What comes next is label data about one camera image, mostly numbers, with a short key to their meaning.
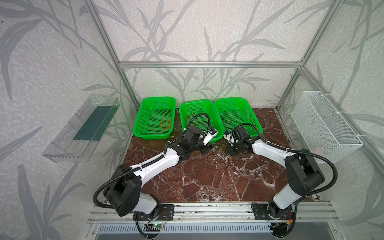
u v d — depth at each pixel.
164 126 1.08
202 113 0.64
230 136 0.83
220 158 0.93
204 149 0.72
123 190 0.42
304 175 0.46
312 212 0.75
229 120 1.12
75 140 0.64
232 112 1.12
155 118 1.09
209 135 0.69
